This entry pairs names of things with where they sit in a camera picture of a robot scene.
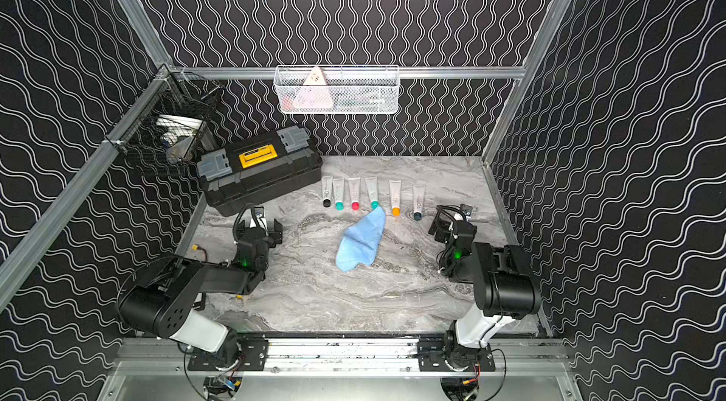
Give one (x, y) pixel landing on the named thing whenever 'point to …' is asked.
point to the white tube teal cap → (372, 190)
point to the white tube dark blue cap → (418, 200)
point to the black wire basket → (162, 128)
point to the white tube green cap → (338, 190)
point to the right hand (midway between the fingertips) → (452, 219)
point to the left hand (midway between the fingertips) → (257, 218)
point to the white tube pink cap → (354, 191)
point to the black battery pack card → (196, 247)
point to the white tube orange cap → (395, 197)
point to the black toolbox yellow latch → (255, 170)
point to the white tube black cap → (327, 186)
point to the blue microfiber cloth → (362, 240)
